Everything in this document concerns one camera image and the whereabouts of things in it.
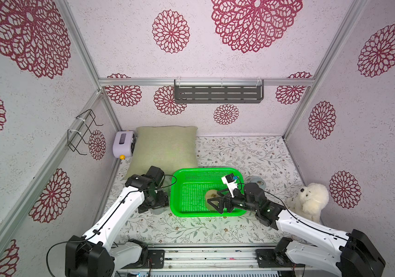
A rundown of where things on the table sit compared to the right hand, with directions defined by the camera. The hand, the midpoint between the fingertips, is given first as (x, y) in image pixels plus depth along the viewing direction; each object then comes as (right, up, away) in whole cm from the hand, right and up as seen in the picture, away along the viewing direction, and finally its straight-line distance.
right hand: (211, 196), depth 75 cm
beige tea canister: (+1, -1, +9) cm, 9 cm away
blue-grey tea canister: (+26, +4, +13) cm, 29 cm away
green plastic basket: (-11, 0, +22) cm, 25 cm away
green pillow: (-22, +22, +23) cm, 39 cm away
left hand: (-24, -6, +3) cm, 25 cm away
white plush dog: (+41, -2, -2) cm, 41 cm away
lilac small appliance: (-51, +25, +31) cm, 65 cm away
